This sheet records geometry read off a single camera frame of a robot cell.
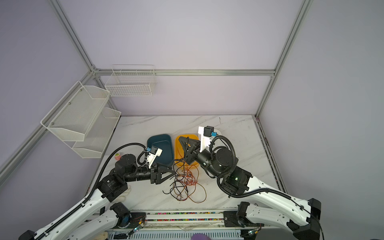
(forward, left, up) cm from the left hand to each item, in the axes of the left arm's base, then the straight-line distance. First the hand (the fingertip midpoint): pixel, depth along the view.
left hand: (171, 172), depth 65 cm
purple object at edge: (-21, -13, -25) cm, 36 cm away
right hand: (+5, -4, +18) cm, 19 cm away
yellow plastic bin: (+2, -4, +8) cm, 9 cm away
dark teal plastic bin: (+31, +12, -22) cm, 40 cm away
